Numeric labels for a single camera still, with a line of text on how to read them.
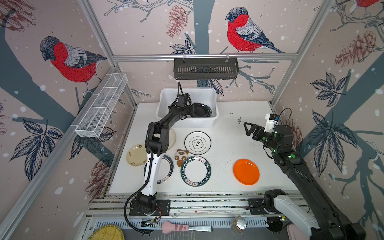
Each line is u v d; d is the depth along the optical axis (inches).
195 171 33.9
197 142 38.4
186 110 37.2
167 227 26.0
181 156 34.7
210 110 44.9
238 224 23.7
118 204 30.6
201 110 47.6
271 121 26.0
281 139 21.7
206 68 40.8
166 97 43.5
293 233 25.5
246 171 32.9
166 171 33.9
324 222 15.6
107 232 26.4
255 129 26.4
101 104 31.1
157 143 24.5
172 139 39.6
